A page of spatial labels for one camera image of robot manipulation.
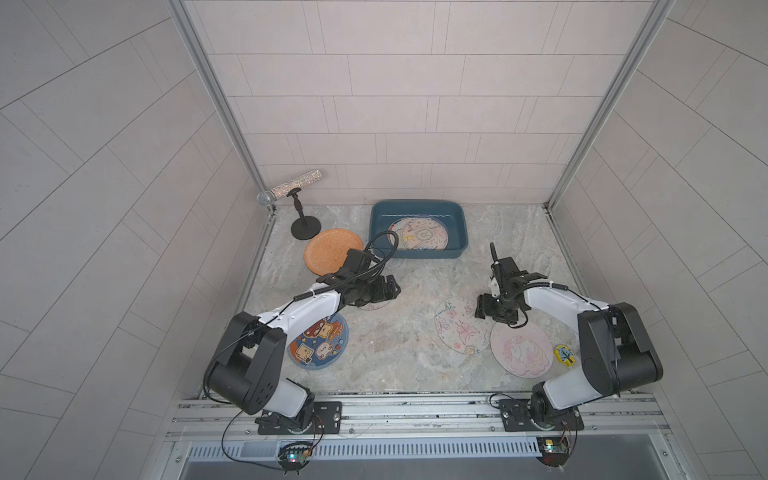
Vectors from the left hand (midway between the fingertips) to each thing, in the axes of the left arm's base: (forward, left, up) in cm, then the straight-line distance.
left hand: (395, 290), depth 87 cm
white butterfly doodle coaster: (+25, -8, -4) cm, 26 cm away
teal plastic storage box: (+34, -22, -3) cm, 41 cm away
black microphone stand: (+28, +33, -5) cm, 43 cm away
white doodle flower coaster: (-9, -19, -7) cm, 22 cm away
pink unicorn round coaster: (-16, -36, -6) cm, 40 cm away
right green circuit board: (-38, -37, -7) cm, 53 cm away
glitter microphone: (+22, +38, +16) cm, 47 cm away
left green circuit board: (-39, +21, -4) cm, 44 cm away
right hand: (-4, -27, -7) cm, 28 cm away
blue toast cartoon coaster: (-14, +20, -7) cm, 26 cm away
